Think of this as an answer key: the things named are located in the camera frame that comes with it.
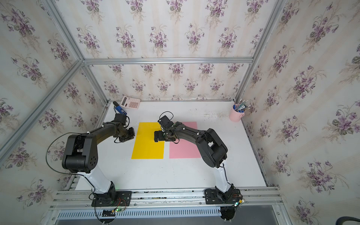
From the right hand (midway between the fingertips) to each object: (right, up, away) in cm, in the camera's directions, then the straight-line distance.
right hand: (162, 139), depth 92 cm
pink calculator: (-31, +27, +25) cm, 48 cm away
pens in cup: (+58, +22, +11) cm, 63 cm away
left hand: (-20, +1, +4) cm, 20 cm away
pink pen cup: (+53, +15, +9) cm, 56 cm away
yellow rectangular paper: (-12, -6, +3) cm, 14 cm away
